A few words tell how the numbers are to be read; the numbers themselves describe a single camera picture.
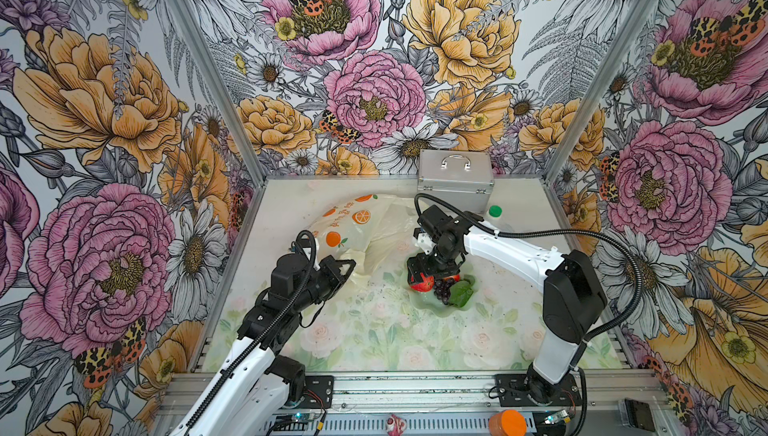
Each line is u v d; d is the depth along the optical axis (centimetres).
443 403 73
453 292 84
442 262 73
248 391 48
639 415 70
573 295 47
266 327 54
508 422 63
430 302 88
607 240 48
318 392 73
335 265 67
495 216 99
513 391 73
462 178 105
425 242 82
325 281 66
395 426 66
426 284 86
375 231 88
